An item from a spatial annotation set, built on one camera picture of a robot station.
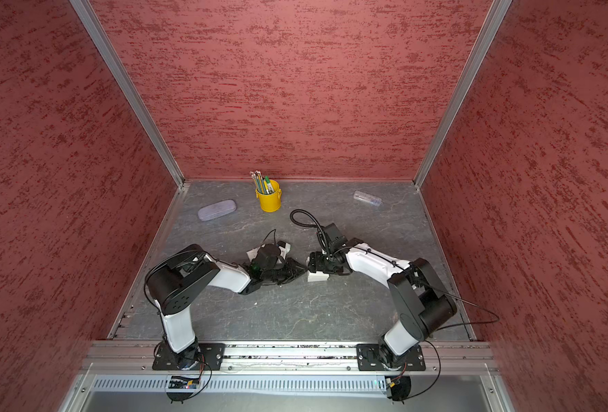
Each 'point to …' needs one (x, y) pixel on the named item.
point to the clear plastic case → (367, 197)
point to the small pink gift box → (252, 253)
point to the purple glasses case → (215, 209)
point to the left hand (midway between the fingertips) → (307, 274)
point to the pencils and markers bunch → (264, 184)
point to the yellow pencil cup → (270, 202)
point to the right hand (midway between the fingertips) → (315, 272)
